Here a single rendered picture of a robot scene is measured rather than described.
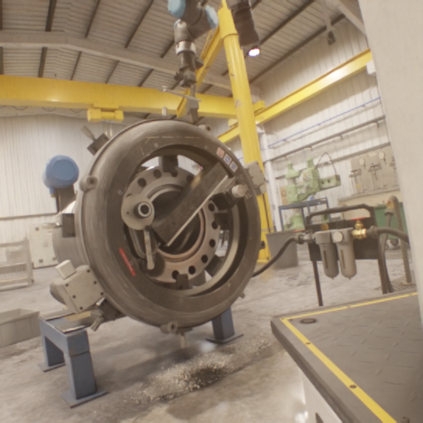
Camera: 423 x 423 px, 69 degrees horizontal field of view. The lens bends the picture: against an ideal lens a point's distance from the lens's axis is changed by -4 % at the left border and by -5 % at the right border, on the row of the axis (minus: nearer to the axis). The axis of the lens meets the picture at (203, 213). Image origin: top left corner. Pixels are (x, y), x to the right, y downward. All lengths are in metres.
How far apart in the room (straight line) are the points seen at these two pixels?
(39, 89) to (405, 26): 12.73
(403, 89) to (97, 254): 0.83
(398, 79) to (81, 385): 1.30
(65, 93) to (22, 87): 1.39
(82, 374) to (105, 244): 0.57
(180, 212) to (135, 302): 0.32
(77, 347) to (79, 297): 0.38
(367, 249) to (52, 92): 12.15
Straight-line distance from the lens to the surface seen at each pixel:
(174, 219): 1.05
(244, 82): 5.27
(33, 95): 12.79
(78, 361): 1.34
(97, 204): 0.97
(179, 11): 1.44
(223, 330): 1.66
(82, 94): 13.10
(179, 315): 1.09
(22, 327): 2.54
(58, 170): 1.72
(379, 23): 0.40
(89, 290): 0.98
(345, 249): 1.64
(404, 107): 0.36
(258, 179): 1.43
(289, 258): 3.85
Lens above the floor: 0.55
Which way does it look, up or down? 3 degrees up
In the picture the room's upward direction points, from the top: 9 degrees counter-clockwise
